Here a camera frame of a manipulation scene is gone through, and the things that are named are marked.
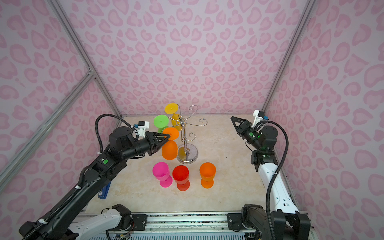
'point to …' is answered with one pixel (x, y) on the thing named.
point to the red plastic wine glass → (180, 174)
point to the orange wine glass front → (169, 149)
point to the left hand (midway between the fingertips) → (170, 134)
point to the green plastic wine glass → (161, 121)
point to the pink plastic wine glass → (161, 171)
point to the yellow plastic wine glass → (172, 108)
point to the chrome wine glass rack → (187, 153)
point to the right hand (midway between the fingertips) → (232, 119)
